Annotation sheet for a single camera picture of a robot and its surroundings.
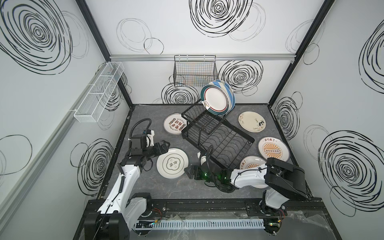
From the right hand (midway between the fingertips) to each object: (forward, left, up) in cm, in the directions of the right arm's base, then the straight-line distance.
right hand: (186, 172), depth 79 cm
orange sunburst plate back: (+20, -55, -7) cm, 59 cm away
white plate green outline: (+7, +9, -6) cm, 13 cm away
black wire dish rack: (+22, -23, -5) cm, 32 cm away
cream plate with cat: (+40, -47, -6) cm, 62 cm away
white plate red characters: (+38, +11, -6) cm, 40 cm away
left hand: (+13, +12, +7) cm, 19 cm away
